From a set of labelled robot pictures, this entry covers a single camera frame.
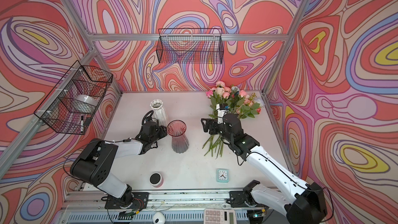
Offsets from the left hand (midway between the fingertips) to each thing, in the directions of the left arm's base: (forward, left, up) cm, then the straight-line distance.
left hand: (166, 127), depth 96 cm
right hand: (-8, -26, +18) cm, 32 cm away
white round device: (-46, -3, 0) cm, 46 cm away
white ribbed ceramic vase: (0, +1, +16) cm, 16 cm away
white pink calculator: (-45, -30, -2) cm, 54 cm away
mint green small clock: (-28, -33, -2) cm, 43 cm away
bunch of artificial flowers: (+16, -46, +6) cm, 50 cm away
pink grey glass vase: (-8, -9, +12) cm, 17 cm away
